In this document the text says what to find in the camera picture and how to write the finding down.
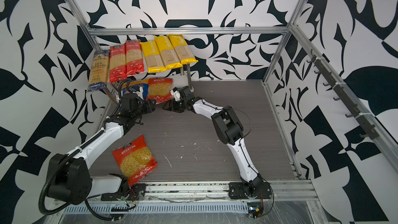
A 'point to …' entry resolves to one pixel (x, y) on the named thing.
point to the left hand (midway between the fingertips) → (150, 98)
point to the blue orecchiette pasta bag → (142, 83)
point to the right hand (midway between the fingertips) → (164, 106)
